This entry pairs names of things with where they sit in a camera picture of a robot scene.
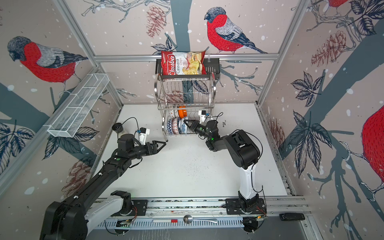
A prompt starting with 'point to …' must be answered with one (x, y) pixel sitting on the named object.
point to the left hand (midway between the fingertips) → (160, 145)
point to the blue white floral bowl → (183, 126)
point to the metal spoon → (188, 219)
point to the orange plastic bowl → (182, 113)
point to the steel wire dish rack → (182, 99)
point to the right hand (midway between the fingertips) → (181, 125)
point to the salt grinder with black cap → (118, 127)
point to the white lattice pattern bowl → (176, 113)
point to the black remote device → (291, 216)
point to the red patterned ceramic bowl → (174, 126)
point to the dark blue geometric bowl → (179, 130)
